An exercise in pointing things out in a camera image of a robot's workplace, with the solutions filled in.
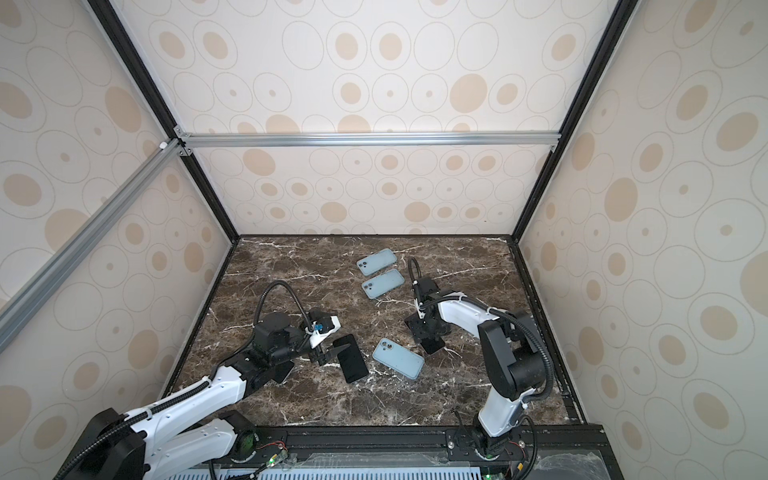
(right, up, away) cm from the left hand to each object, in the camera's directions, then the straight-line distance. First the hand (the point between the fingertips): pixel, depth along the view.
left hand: (347, 327), depth 78 cm
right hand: (+23, -5, +16) cm, 28 cm away
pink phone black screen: (0, -11, +8) cm, 14 cm away
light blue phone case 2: (+6, +18, +36) cm, 40 cm away
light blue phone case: (+14, -12, +11) cm, 21 cm away
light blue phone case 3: (+8, +9, +28) cm, 31 cm away
